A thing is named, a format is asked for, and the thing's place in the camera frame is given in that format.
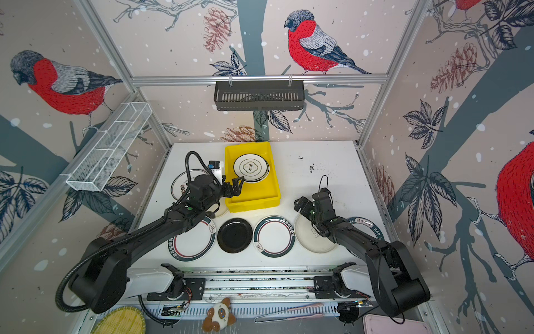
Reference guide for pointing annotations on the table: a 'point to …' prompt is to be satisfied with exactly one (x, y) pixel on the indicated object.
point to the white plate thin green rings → (252, 167)
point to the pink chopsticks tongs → (302, 316)
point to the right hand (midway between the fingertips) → (299, 207)
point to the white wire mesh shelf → (98, 165)
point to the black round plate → (235, 235)
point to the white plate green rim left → (193, 243)
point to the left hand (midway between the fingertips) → (234, 176)
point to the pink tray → (383, 324)
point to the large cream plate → (309, 238)
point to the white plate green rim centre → (274, 236)
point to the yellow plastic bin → (252, 195)
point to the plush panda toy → (218, 316)
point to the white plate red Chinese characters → (182, 181)
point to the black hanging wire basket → (259, 97)
